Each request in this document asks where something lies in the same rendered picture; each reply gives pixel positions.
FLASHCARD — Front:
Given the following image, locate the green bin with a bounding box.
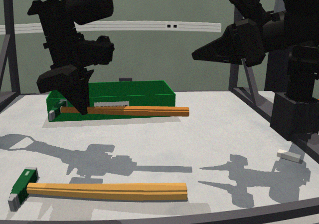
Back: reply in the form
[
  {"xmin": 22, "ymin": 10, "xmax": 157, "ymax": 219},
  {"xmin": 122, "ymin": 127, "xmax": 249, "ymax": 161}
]
[{"xmin": 46, "ymin": 80, "xmax": 175, "ymax": 122}]

